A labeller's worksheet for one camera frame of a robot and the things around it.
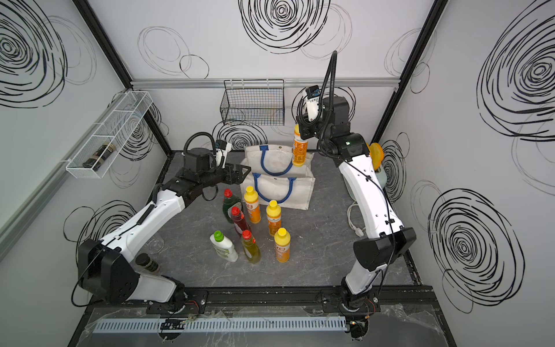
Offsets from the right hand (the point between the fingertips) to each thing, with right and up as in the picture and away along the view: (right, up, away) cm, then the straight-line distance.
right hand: (304, 114), depth 69 cm
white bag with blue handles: (-10, -21, +13) cm, 27 cm away
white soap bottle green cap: (-27, -44, +3) cm, 52 cm away
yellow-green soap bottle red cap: (-18, -45, +3) cm, 48 cm away
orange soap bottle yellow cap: (-1, -10, +8) cm, 13 cm away
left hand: (-22, -17, +10) cm, 30 cm away
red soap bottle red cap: (-22, -37, +9) cm, 45 cm away
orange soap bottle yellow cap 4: (-7, -40, -1) cm, 41 cm away
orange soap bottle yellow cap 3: (-10, -33, +6) cm, 35 cm away
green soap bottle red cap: (-28, -30, +14) cm, 43 cm away
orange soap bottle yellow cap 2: (-18, -29, +9) cm, 35 cm away
